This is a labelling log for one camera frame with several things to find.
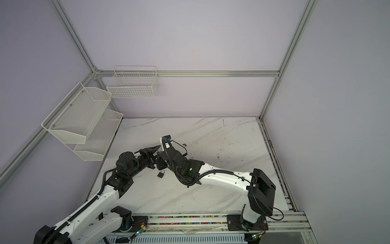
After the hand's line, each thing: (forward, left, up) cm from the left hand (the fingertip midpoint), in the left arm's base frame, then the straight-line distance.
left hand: (162, 147), depth 75 cm
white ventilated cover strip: (-36, -25, -24) cm, 50 cm away
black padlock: (-4, +4, -23) cm, 24 cm away
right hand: (-4, +2, +1) cm, 5 cm away
